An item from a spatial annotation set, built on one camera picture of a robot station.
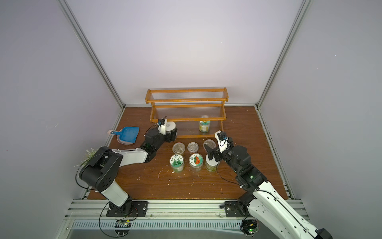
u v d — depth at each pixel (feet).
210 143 3.02
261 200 1.58
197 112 3.50
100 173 1.54
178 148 2.94
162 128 2.64
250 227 2.28
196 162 2.66
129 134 3.40
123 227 2.36
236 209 2.38
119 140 3.26
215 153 2.04
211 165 2.59
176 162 2.66
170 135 2.77
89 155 2.43
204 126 3.19
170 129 2.86
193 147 2.95
